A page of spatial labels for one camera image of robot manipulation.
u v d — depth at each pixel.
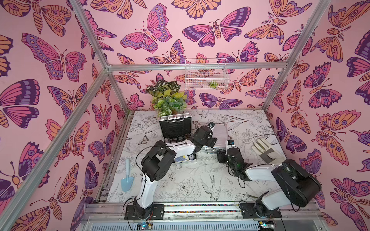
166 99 0.92
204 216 0.73
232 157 0.70
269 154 0.93
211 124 0.83
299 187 0.44
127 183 0.83
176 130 1.00
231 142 0.81
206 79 1.06
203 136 0.75
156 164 0.52
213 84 1.09
